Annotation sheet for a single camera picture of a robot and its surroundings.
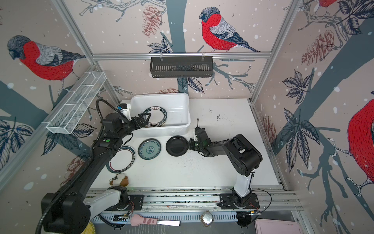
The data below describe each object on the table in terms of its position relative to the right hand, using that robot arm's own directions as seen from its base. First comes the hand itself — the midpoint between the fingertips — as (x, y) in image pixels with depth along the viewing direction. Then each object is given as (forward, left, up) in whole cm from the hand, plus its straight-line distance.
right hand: (185, 145), depth 94 cm
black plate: (-1, +6, 0) cm, 6 cm away
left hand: (+2, +20, +28) cm, 35 cm away
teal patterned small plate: (-4, +23, +1) cm, 24 cm away
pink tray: (-40, -41, +1) cm, 57 cm away
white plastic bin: (+35, +10, +1) cm, 36 cm away
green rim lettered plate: (+19, +21, +5) cm, 29 cm away
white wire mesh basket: (+2, +59, +32) cm, 67 cm away
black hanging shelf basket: (+50, +5, +28) cm, 58 cm away
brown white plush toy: (-24, +35, +2) cm, 42 cm away
